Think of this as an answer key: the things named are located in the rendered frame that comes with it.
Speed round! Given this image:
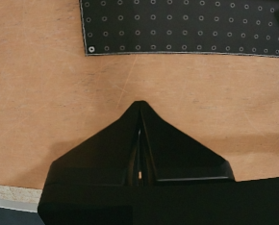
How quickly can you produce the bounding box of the black perforated breadboard plate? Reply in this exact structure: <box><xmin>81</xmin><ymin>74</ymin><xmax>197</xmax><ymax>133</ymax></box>
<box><xmin>79</xmin><ymin>0</ymin><xmax>279</xmax><ymax>58</ymax></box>

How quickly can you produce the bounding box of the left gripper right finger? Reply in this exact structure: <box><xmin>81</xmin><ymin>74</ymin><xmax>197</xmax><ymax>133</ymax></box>
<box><xmin>140</xmin><ymin>100</ymin><xmax>236</xmax><ymax>186</ymax></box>

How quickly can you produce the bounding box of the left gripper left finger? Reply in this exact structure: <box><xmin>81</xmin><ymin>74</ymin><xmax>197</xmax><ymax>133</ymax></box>
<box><xmin>44</xmin><ymin>101</ymin><xmax>140</xmax><ymax>187</ymax></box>

